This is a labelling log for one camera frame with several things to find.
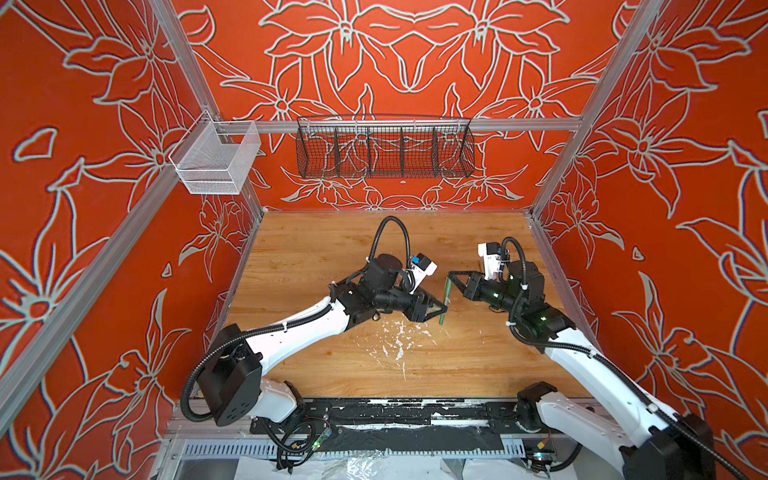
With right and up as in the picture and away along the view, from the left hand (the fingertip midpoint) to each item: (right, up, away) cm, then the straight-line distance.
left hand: (440, 301), depth 71 cm
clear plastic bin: (-67, +41, +22) cm, 82 cm away
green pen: (+3, +1, +4) cm, 5 cm away
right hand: (+2, +6, +3) cm, 7 cm away
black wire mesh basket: (-13, +46, +27) cm, 55 cm away
